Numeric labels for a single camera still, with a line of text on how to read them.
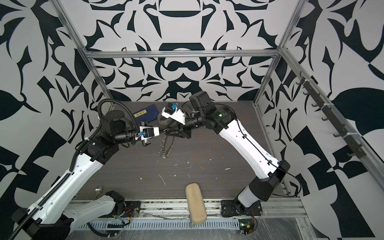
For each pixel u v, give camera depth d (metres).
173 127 0.56
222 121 0.45
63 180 0.41
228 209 0.74
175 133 0.56
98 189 0.79
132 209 0.73
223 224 0.71
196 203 0.73
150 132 0.51
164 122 1.04
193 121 0.54
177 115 0.52
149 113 1.12
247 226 0.71
